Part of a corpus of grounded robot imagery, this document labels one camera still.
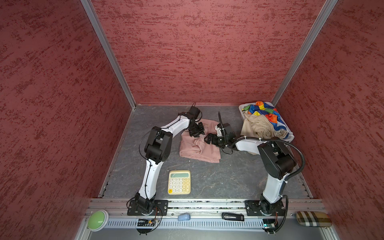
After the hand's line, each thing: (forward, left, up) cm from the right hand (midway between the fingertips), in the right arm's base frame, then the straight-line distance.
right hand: (207, 144), depth 95 cm
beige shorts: (+10, -37, +4) cm, 38 cm away
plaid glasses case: (-42, -47, 0) cm, 63 cm away
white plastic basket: (-19, -16, +29) cm, 38 cm away
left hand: (+5, +2, +2) cm, 6 cm away
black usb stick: (-40, -11, -3) cm, 41 cm away
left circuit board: (-41, +33, -4) cm, 53 cm away
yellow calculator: (-24, +18, -1) cm, 29 cm away
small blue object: (-40, +14, 0) cm, 42 cm away
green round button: (-40, +56, -1) cm, 68 cm away
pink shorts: (-4, +7, +3) cm, 9 cm away
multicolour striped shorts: (+27, -42, +5) cm, 50 cm away
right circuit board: (-43, -27, -4) cm, 51 cm away
